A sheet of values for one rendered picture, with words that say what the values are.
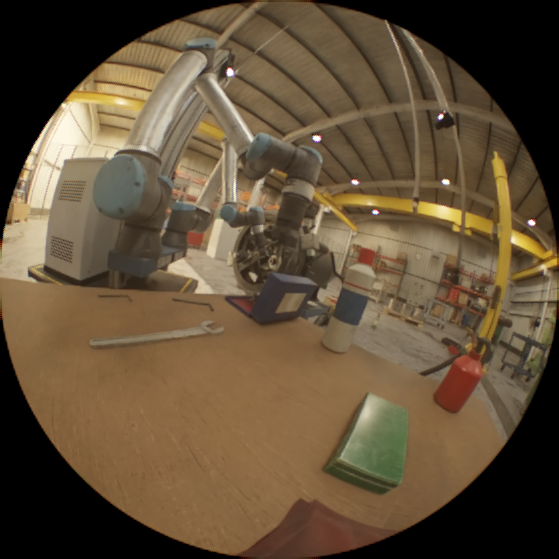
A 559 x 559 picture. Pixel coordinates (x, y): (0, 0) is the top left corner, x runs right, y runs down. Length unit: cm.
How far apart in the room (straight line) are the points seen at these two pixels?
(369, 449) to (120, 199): 55
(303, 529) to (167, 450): 12
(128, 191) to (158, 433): 42
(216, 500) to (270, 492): 4
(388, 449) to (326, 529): 10
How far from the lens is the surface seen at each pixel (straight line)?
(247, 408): 21
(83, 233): 84
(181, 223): 106
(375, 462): 19
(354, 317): 37
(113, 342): 27
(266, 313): 38
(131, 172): 45
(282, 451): 19
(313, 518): 17
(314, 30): 807
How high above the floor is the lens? 63
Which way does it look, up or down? 8 degrees down
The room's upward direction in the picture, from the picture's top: 17 degrees clockwise
